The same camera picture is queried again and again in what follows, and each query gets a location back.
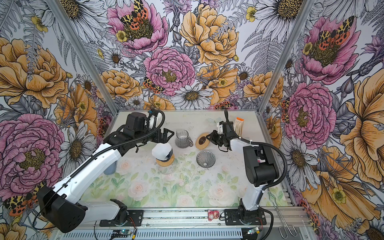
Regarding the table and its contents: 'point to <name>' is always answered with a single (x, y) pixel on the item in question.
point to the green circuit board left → (125, 231)
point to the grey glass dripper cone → (205, 159)
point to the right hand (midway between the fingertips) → (207, 140)
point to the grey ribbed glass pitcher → (182, 140)
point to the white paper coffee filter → (160, 150)
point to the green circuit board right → (255, 230)
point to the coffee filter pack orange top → (238, 125)
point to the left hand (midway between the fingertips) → (165, 136)
